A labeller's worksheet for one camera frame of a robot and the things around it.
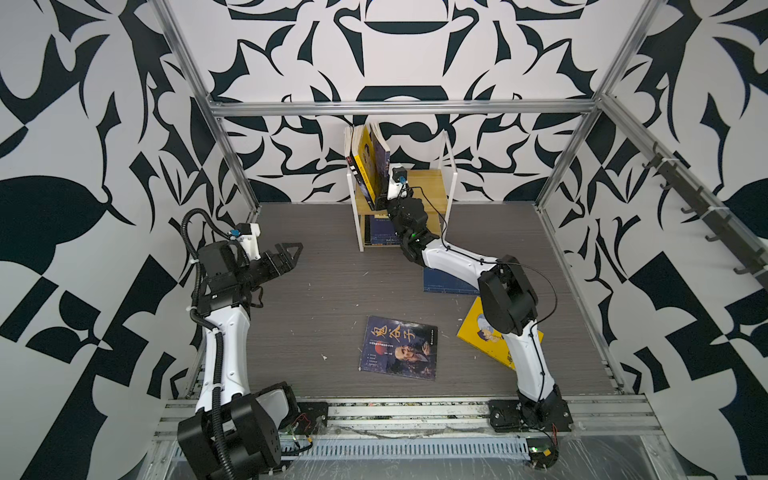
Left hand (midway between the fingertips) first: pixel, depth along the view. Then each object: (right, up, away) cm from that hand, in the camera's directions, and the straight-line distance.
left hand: (289, 246), depth 77 cm
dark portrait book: (+29, -29, +8) cm, 41 cm away
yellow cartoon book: (+50, -25, +11) cm, 57 cm away
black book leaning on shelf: (+16, +20, +2) cm, 26 cm away
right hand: (+24, +21, +7) cm, 32 cm away
